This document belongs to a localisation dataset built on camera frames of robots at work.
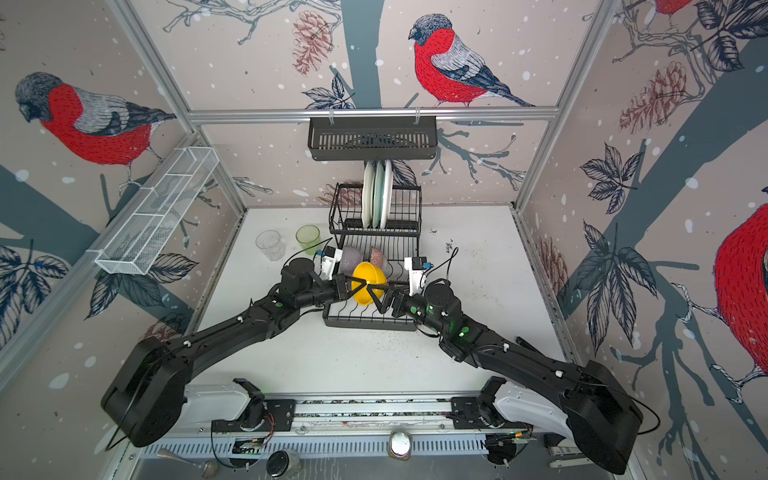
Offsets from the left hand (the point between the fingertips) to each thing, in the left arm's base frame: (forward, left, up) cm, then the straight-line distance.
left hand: (365, 285), depth 77 cm
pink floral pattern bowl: (+15, -2, -8) cm, 17 cm away
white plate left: (+19, -1, +15) cm, 24 cm away
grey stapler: (-35, -46, -17) cm, 61 cm away
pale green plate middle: (+18, -4, +16) cm, 24 cm away
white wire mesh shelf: (+7, +56, +11) cm, 57 cm away
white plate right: (+17, -6, +17) cm, 24 cm away
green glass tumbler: (+28, +23, -13) cm, 38 cm away
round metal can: (-36, +15, -9) cm, 41 cm away
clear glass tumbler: (+27, +37, -16) cm, 48 cm away
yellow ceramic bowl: (-1, -3, +6) cm, 7 cm away
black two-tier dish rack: (+28, -11, -16) cm, 34 cm away
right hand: (-3, -3, +2) cm, 5 cm away
